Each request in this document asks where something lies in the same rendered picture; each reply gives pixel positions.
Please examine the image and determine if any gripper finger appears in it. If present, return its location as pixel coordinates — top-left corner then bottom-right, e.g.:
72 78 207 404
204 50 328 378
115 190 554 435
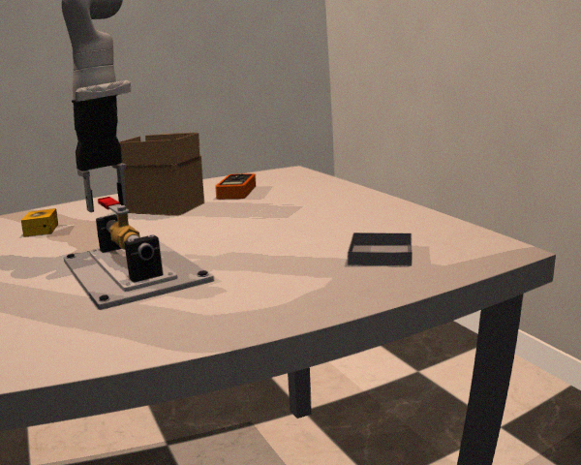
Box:
77 170 94 212
112 163 127 205

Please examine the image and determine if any ball valve with red handle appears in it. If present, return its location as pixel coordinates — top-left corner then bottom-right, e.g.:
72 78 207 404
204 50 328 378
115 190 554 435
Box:
89 197 177 292

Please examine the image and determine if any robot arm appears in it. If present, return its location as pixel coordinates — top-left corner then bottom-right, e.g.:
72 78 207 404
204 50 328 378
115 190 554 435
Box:
62 0 123 70

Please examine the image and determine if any orange digital multimeter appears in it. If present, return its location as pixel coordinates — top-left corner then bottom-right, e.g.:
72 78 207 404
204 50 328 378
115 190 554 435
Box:
216 173 256 200

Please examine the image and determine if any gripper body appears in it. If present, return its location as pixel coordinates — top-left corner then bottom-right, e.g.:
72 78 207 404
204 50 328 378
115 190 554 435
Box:
72 65 131 171

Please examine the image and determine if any brown cardboard box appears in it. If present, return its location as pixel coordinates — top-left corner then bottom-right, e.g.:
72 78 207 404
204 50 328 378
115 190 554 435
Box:
119 133 204 216

